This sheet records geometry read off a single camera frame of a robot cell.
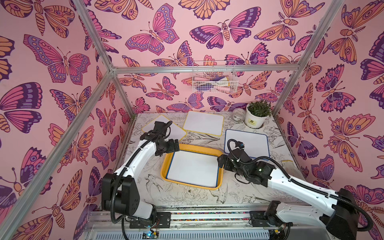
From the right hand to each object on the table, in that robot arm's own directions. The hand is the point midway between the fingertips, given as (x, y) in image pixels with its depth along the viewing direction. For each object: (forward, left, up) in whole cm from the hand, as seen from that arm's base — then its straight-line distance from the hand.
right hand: (222, 159), depth 79 cm
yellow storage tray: (-9, +1, -9) cm, 12 cm away
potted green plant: (+35, -25, +1) cm, 43 cm away
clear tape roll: (+45, -18, -12) cm, 50 cm away
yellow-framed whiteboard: (+38, +8, -14) cm, 41 cm away
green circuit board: (-32, +36, -17) cm, 51 cm away
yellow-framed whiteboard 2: (+33, +31, -19) cm, 49 cm away
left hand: (+8, +28, -2) cm, 29 cm away
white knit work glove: (+2, -43, -14) cm, 45 cm away
